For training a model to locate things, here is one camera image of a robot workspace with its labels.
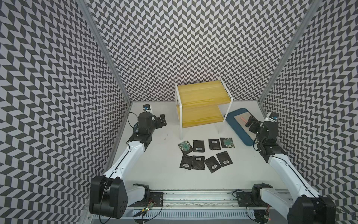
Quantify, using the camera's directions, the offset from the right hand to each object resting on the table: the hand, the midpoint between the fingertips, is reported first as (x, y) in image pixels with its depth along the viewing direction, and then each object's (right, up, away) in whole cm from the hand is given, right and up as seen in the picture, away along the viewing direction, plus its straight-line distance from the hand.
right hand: (256, 122), depth 81 cm
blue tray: (-2, -5, +22) cm, 23 cm away
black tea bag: (-42, -17, +10) cm, 46 cm away
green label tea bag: (-17, -24, +8) cm, 30 cm away
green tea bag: (-13, -15, +13) cm, 24 cm away
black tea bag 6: (-25, -26, +4) cm, 36 cm away
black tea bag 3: (-22, -16, +13) cm, 30 cm away
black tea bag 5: (-34, -26, +6) cm, 43 cm away
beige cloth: (+7, +3, +30) cm, 31 cm away
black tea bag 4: (-41, -25, +5) cm, 49 cm away
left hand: (-59, +3, +3) cm, 59 cm away
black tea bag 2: (-33, -17, +12) cm, 39 cm away
